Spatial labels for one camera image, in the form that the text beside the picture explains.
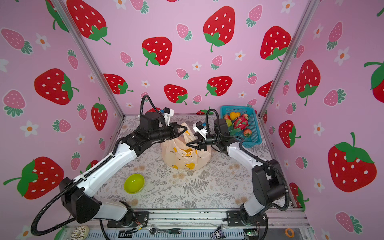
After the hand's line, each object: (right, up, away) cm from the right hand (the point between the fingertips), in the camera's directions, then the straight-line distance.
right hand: (188, 142), depth 76 cm
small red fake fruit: (+28, +16, +37) cm, 49 cm away
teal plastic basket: (+44, +1, +22) cm, 50 cm away
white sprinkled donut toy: (-50, -42, -8) cm, 66 cm away
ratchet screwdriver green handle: (-7, -42, -6) cm, 43 cm away
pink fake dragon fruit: (+34, +10, +28) cm, 46 cm away
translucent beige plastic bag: (-6, -7, +3) cm, 10 cm away
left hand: (0, +8, -6) cm, 10 cm away
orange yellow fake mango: (+33, +17, +37) cm, 52 cm away
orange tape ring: (+48, -43, -7) cm, 65 cm away
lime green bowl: (-32, -25, +8) cm, 41 cm away
